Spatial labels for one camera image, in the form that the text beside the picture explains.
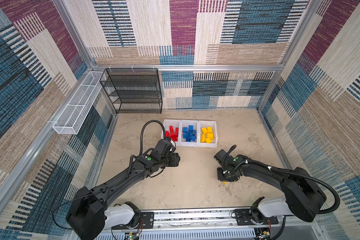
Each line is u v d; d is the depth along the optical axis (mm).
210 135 1026
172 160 722
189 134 1023
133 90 1101
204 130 1047
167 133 1051
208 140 992
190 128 1072
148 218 740
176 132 1000
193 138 1017
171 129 1060
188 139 989
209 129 1051
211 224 729
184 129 1060
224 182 851
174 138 1015
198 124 1021
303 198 425
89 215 392
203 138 994
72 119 929
